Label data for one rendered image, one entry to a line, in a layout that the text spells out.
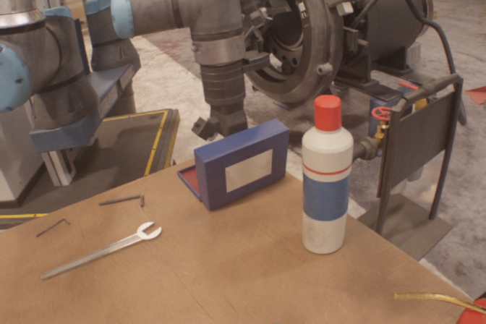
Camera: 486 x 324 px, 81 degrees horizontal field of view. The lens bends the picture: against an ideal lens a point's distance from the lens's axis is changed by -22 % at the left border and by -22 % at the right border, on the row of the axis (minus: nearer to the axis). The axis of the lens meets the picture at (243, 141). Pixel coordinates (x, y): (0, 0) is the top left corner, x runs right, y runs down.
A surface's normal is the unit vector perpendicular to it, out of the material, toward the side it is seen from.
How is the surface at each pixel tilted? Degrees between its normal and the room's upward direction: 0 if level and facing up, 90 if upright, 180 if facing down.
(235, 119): 70
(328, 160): 90
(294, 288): 0
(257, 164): 100
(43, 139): 90
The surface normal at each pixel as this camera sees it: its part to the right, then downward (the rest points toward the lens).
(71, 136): 0.06, 0.47
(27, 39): 0.88, 0.33
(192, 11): 0.09, 0.68
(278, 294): -0.11, -0.87
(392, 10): 0.50, 0.23
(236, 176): 0.53, 0.51
